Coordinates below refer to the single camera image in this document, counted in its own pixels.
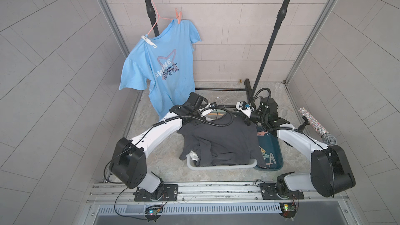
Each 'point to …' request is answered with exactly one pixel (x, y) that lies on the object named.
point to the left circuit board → (153, 212)
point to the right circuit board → (288, 209)
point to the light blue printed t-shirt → (166, 71)
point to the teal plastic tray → (271, 151)
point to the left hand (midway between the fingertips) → (203, 110)
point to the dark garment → (234, 144)
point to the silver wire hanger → (222, 103)
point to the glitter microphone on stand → (328, 138)
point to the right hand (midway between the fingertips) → (235, 110)
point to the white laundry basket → (191, 157)
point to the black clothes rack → (248, 88)
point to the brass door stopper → (240, 81)
